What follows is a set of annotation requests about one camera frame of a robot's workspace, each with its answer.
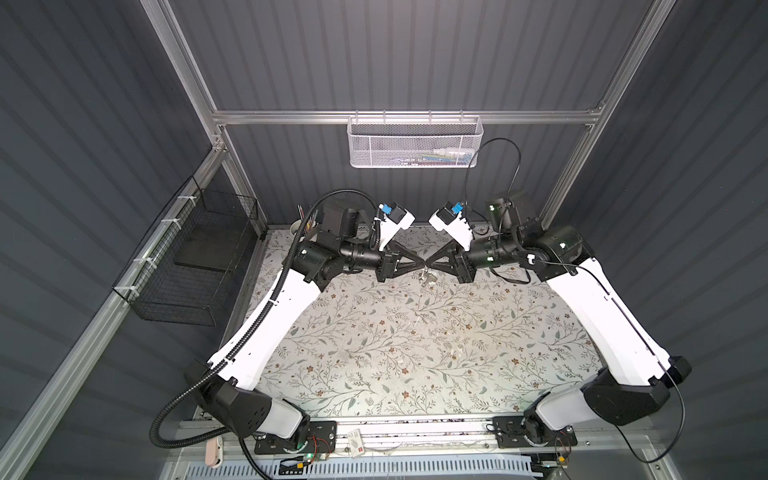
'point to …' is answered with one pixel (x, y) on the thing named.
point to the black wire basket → (183, 270)
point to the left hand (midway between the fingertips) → (424, 263)
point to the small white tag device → (356, 442)
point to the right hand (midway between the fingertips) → (431, 265)
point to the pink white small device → (214, 452)
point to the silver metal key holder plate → (430, 279)
